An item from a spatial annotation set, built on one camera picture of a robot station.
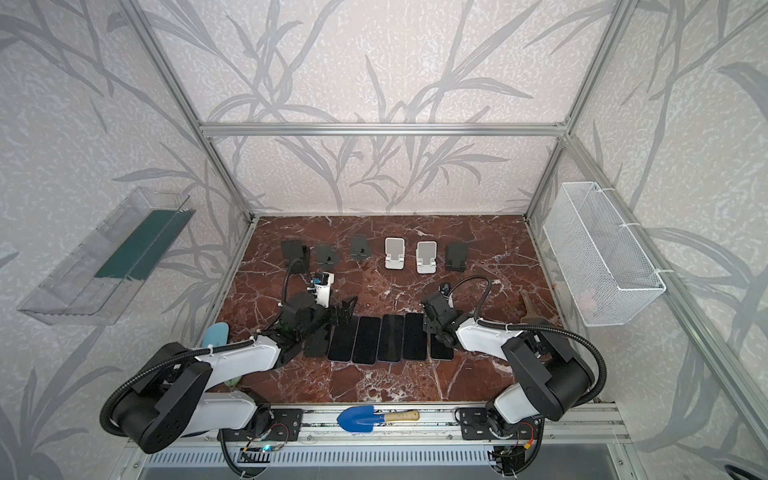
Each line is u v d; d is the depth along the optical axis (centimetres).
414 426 75
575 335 43
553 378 44
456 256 102
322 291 77
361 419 75
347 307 79
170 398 42
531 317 92
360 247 106
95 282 64
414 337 89
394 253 105
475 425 73
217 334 90
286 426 72
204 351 49
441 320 71
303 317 70
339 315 78
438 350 85
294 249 101
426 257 102
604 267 62
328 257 102
